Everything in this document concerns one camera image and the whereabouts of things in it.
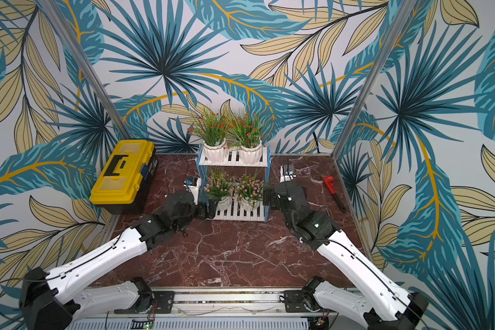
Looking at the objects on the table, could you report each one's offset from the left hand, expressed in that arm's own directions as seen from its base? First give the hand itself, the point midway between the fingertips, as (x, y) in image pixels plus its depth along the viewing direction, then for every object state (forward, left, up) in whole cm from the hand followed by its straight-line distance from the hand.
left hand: (206, 201), depth 76 cm
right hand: (+1, -26, +9) cm, 28 cm away
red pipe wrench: (+26, -58, -19) cm, 66 cm away
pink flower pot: (+10, -4, -3) cm, 11 cm away
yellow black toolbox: (+10, +36, -4) cm, 38 cm away
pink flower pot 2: (+9, -16, -6) cm, 19 cm away
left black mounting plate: (-30, +15, -21) cm, 39 cm away
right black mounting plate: (-29, -33, -19) cm, 48 cm away
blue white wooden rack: (+13, -10, +6) cm, 17 cm away
